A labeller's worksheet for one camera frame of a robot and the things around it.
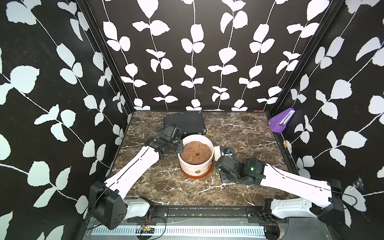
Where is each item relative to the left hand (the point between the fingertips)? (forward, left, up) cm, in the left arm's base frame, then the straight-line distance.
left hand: (182, 144), depth 81 cm
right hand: (-16, -19, -2) cm, 25 cm away
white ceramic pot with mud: (-7, -8, -6) cm, 12 cm away
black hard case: (+26, -5, -13) cm, 29 cm away
